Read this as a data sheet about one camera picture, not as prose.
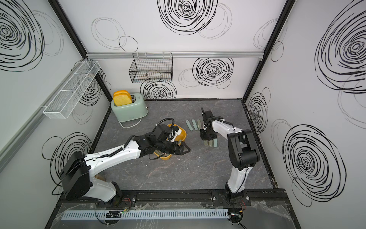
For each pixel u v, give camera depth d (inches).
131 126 40.5
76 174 16.2
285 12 29.1
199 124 41.1
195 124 41.1
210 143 37.0
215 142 37.2
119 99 36.9
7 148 20.2
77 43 33.3
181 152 26.4
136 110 39.7
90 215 27.3
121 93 36.8
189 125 40.9
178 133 28.9
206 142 35.9
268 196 30.3
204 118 30.6
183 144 26.8
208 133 31.9
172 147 26.8
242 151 19.4
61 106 28.0
